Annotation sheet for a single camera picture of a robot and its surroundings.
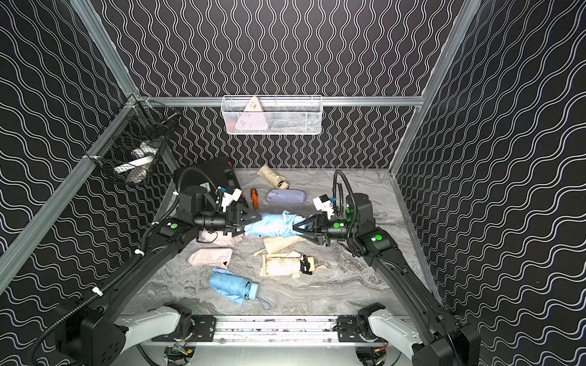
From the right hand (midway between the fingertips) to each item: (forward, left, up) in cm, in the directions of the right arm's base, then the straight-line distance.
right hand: (295, 228), depth 65 cm
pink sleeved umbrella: (-3, +22, -1) cm, 22 cm away
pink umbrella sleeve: (+2, +31, -25) cm, 40 cm away
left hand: (+3, +12, -1) cm, 13 cm away
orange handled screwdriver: (+32, +20, -26) cm, 46 cm away
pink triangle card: (+47, +18, +7) cm, 51 cm away
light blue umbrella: (-9, +21, -26) cm, 34 cm away
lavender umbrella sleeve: (+31, +5, -23) cm, 39 cm away
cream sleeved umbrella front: (+9, +8, -26) cm, 28 cm away
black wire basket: (+39, +68, 0) cm, 79 cm away
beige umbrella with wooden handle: (0, +4, -24) cm, 25 cm away
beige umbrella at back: (+41, +8, -24) cm, 48 cm away
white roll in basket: (+21, +52, +6) cm, 56 cm away
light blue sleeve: (0, +4, +2) cm, 5 cm away
